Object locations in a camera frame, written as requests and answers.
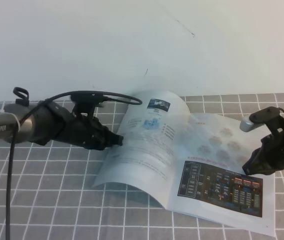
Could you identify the grey checked tablecloth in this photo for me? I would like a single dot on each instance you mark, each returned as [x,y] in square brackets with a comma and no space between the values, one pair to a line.
[53,198]

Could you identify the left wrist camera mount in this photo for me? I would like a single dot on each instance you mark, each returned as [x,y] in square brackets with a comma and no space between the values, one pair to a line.
[86,103]

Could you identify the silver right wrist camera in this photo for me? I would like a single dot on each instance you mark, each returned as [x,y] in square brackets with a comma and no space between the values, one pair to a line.
[270,117]

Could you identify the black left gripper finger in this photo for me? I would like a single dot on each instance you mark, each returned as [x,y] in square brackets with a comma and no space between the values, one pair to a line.
[115,139]

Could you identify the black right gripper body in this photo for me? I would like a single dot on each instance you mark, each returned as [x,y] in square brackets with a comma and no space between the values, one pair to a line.
[269,158]

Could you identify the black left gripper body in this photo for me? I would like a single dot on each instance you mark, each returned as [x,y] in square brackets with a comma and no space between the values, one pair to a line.
[55,123]

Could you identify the white logistics brochure book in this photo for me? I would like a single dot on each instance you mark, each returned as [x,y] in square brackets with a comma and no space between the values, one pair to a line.
[191,163]

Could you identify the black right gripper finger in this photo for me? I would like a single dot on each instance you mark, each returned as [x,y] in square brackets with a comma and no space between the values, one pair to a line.
[249,166]

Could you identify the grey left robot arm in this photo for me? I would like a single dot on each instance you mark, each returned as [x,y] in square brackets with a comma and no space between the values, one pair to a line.
[9,121]

